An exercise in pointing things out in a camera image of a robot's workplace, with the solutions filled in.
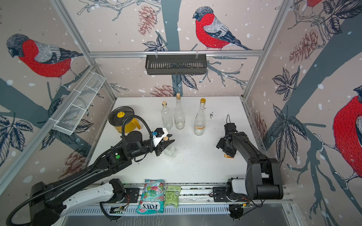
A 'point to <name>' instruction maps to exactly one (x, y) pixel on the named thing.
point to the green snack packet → (172, 193)
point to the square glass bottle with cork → (166, 116)
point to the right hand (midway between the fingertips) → (222, 146)
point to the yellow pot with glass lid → (117, 116)
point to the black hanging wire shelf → (176, 64)
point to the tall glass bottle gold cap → (199, 124)
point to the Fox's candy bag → (152, 199)
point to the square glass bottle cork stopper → (166, 138)
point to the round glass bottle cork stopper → (179, 116)
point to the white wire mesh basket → (68, 120)
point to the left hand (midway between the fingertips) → (173, 135)
